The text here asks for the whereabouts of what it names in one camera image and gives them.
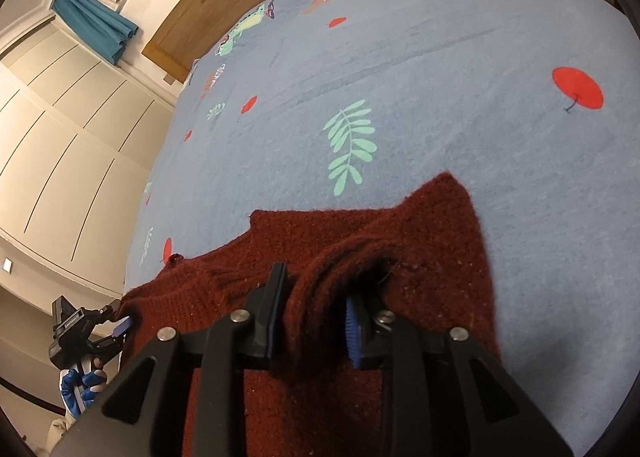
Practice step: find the person's left hand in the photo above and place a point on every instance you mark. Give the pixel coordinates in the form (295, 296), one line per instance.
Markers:
(80, 387)

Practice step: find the blue printed bed blanket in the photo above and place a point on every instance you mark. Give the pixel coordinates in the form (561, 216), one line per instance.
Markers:
(425, 87)

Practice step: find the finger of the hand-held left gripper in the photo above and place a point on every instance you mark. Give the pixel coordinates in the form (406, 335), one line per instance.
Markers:
(120, 329)
(109, 313)

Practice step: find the white wardrobe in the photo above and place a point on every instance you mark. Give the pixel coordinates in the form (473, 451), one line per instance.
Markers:
(65, 137)

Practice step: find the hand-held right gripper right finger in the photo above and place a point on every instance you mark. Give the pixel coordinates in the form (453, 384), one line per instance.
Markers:
(352, 337)

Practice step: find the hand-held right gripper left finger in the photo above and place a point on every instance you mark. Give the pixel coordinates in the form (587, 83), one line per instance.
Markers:
(272, 327)

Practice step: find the teal curtain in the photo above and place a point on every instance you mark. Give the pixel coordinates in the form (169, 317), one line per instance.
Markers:
(95, 27)

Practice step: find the dark red knit sweater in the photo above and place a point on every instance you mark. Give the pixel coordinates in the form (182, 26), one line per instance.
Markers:
(430, 257)

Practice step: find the wall light switch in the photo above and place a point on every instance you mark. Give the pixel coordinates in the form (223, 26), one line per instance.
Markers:
(8, 265)

